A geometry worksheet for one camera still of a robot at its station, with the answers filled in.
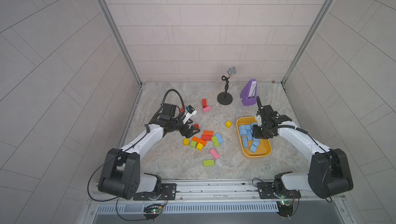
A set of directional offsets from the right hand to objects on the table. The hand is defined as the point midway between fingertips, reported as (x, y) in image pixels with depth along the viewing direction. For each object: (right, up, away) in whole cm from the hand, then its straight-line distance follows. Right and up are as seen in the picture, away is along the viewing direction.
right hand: (253, 133), depth 86 cm
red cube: (-33, +3, +5) cm, 33 cm away
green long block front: (-26, -14, -7) cm, 30 cm away
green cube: (-34, -6, -2) cm, 35 cm away
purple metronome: (0, +22, +13) cm, 25 cm away
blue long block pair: (-19, -3, +2) cm, 20 cm away
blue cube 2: (-5, 0, +2) cm, 5 cm away
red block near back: (-28, +16, +16) cm, 36 cm away
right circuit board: (+8, -29, -18) cm, 35 cm away
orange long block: (-31, -4, 0) cm, 32 cm away
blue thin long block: (-7, +2, +2) cm, 8 cm away
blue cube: (-2, +3, +2) cm, 4 cm away
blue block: (-5, +2, +3) cm, 6 cm away
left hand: (-32, +6, -3) cm, 33 cm away
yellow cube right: (-13, +4, +7) cm, 15 cm away
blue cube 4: (-2, -7, -4) cm, 9 cm away
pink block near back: (-27, +12, +16) cm, 33 cm away
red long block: (-27, -3, +2) cm, 27 cm away
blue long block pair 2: (0, +4, +4) cm, 6 cm away
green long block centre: (-22, -5, 0) cm, 22 cm away
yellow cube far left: (-38, -4, -2) cm, 38 cm away
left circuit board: (-50, -28, -21) cm, 61 cm away
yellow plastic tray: (+5, -8, -2) cm, 10 cm away
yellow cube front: (-31, -7, -3) cm, 31 cm away
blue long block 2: (-5, -5, 0) cm, 7 cm away
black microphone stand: (-13, +19, +20) cm, 31 cm away
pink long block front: (-22, -10, -4) cm, 25 cm away
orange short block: (-26, -1, +5) cm, 26 cm away
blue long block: (-3, 0, -2) cm, 3 cm away
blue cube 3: (+1, -5, -2) cm, 6 cm away
